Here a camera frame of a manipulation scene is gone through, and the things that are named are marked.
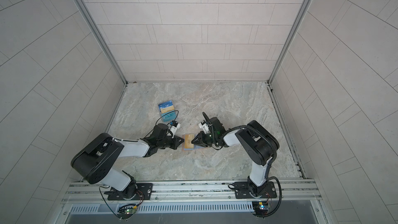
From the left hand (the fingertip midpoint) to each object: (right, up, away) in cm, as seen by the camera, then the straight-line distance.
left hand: (188, 140), depth 88 cm
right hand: (+3, -1, -4) cm, 5 cm away
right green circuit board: (+36, -23, -20) cm, 47 cm away
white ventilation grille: (-6, -24, -21) cm, 32 cm away
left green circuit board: (-22, -23, -23) cm, 39 cm away
